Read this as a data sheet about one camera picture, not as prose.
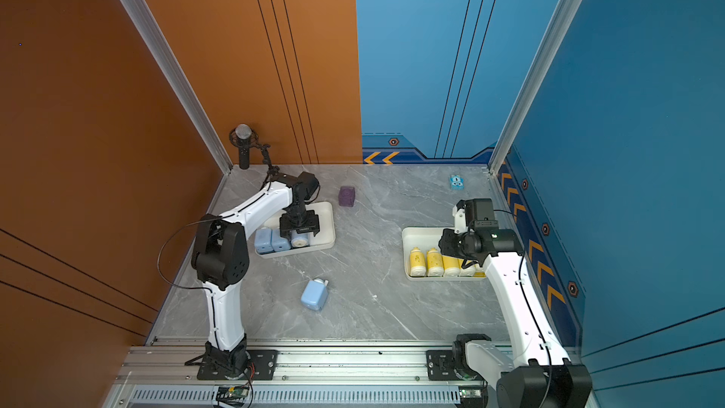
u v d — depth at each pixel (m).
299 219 0.80
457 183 1.12
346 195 1.06
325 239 0.96
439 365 0.72
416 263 0.84
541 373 0.38
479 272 0.85
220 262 0.54
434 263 0.83
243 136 0.97
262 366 0.73
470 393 0.70
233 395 0.72
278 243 0.89
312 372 0.73
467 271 0.84
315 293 0.79
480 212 0.59
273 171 1.09
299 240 0.89
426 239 1.01
